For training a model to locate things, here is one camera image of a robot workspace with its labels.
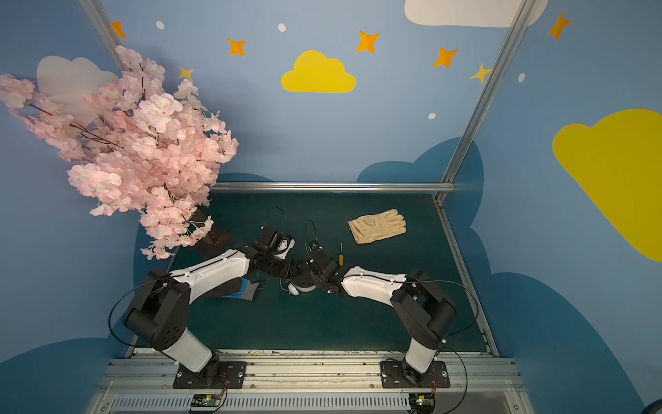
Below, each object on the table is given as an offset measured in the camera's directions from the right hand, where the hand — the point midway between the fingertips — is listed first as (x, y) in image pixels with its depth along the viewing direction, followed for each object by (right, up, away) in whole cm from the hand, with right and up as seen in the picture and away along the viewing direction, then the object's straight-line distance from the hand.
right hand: (325, 264), depth 92 cm
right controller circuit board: (+29, -37, -19) cm, 51 cm away
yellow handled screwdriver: (+6, +2, +8) cm, 11 cm away
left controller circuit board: (-33, -35, -20) cm, 53 cm away
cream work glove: (+20, +12, +19) cm, 30 cm away
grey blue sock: (-28, -9, -1) cm, 29 cm away
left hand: (-11, -1, -1) cm, 11 cm away
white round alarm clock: (-8, -6, -3) cm, 10 cm away
